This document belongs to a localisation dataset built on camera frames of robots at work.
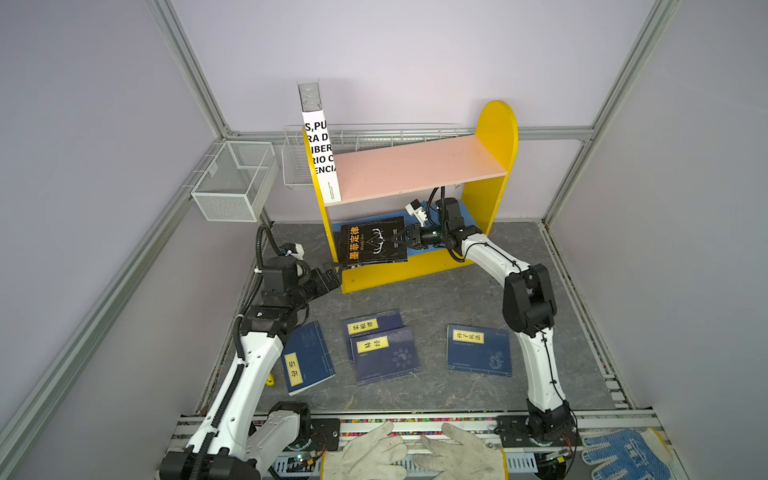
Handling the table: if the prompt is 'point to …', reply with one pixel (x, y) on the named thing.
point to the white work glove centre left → (369, 456)
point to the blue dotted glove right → (642, 454)
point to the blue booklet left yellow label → (306, 360)
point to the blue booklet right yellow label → (478, 350)
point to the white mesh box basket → (236, 184)
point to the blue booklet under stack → (370, 324)
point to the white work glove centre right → (464, 460)
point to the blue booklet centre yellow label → (385, 355)
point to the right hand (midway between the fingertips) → (392, 242)
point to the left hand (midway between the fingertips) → (330, 275)
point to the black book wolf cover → (346, 263)
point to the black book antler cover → (371, 242)
